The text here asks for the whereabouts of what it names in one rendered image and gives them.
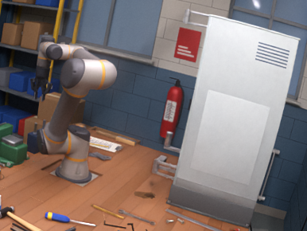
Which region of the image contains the black hex key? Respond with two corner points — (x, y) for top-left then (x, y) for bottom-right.
(103, 220), (127, 230)
(126, 222), (142, 231)

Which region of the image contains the red fire extinguisher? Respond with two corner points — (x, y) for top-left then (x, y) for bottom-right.
(159, 76), (185, 139)

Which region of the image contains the blue glass window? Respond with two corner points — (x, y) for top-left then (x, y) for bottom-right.
(63, 0), (164, 66)
(228, 0), (307, 108)

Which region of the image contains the grey door base sill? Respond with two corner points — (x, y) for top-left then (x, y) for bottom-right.
(166, 177), (258, 228)

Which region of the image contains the small brown cardboard box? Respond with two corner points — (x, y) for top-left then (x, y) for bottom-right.
(0, 22), (25, 47)

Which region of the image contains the white guard door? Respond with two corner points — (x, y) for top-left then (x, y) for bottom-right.
(173, 15), (301, 210)

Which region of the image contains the red storage bin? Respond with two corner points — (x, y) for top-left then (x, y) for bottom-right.
(17, 115), (36, 137)

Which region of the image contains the white hinge tube bracket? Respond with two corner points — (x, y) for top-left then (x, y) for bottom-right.
(182, 8), (211, 29)

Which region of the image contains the wooden tray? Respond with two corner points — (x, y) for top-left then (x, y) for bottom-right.
(87, 125), (142, 147)

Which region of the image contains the wooden handle hammer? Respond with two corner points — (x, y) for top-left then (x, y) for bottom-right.
(0, 206), (44, 231)

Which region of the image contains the grey floor plate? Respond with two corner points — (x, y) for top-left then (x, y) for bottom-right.
(49, 169), (103, 188)

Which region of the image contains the yellow post shelf unit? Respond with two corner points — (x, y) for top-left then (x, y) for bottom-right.
(0, 0), (85, 105)

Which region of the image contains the yellow pencil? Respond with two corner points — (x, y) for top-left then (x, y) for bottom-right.
(91, 203), (125, 221)

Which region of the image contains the dark blue block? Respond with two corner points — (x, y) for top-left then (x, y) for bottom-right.
(26, 129), (42, 155)

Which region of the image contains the grey metal box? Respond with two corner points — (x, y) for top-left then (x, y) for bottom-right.
(250, 202), (288, 231)

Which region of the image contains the red wall sign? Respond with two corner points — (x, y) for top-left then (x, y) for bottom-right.
(173, 26), (203, 64)

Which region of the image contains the large brown cardboard box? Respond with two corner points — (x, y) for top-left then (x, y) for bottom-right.
(37, 92), (87, 125)

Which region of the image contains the grey wrench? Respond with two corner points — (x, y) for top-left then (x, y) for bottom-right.
(118, 209), (156, 226)

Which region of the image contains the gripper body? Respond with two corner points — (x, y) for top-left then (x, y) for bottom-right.
(35, 66), (52, 84)

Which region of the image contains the grey metal rack bracket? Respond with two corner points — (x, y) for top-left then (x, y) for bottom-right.
(151, 155), (178, 181)

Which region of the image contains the grey hinge pin bracket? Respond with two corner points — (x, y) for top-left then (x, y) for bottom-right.
(163, 131), (182, 155)

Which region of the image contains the white door handle bar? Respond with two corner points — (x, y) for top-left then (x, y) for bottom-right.
(258, 148), (281, 202)

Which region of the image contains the grey storage bin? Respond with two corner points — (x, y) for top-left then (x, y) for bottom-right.
(0, 66), (24, 88)

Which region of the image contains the green bench vise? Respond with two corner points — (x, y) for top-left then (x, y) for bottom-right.
(0, 122), (30, 168)

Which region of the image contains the blue yellow screwdriver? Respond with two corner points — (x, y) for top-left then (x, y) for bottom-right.
(44, 211), (97, 228)

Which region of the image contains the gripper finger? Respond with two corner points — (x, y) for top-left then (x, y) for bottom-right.
(29, 77), (41, 95)
(41, 80), (53, 102)

